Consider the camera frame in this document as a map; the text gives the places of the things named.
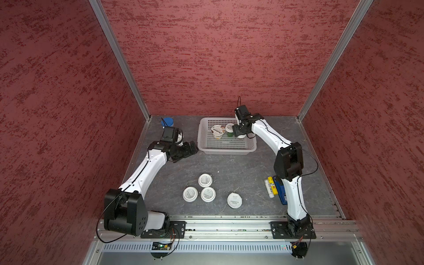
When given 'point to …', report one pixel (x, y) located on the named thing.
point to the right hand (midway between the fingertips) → (241, 132)
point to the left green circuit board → (158, 245)
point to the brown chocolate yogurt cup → (217, 131)
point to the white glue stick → (269, 189)
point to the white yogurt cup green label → (230, 134)
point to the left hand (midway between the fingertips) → (190, 155)
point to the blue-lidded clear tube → (169, 121)
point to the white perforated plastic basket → (208, 144)
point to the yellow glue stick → (273, 185)
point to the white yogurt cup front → (234, 200)
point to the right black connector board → (299, 249)
